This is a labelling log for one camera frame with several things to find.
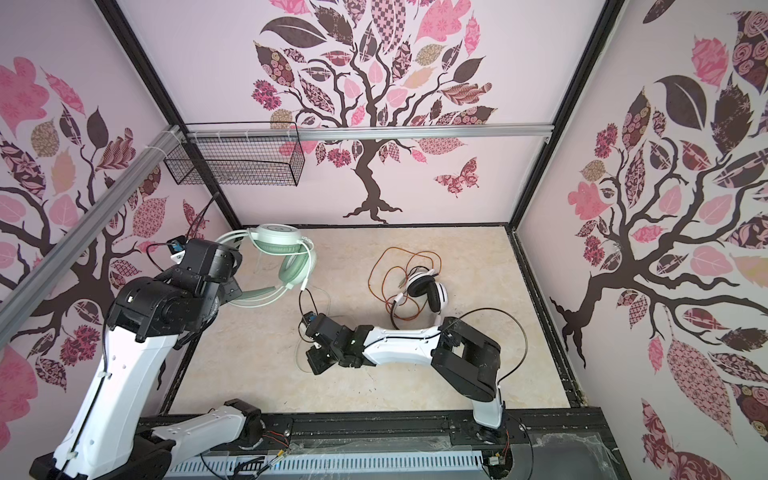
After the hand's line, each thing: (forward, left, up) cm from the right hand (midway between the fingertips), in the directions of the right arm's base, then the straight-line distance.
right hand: (308, 354), depth 79 cm
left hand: (+5, +14, +26) cm, 30 cm away
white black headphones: (+22, -33, 0) cm, 40 cm away
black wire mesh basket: (+57, +25, +27) cm, 67 cm away
